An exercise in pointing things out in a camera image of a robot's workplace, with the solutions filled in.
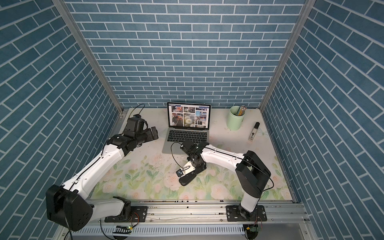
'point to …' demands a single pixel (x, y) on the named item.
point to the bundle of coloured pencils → (241, 110)
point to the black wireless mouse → (185, 179)
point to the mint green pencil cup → (235, 117)
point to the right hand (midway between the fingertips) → (195, 164)
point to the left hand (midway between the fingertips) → (154, 132)
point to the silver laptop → (186, 121)
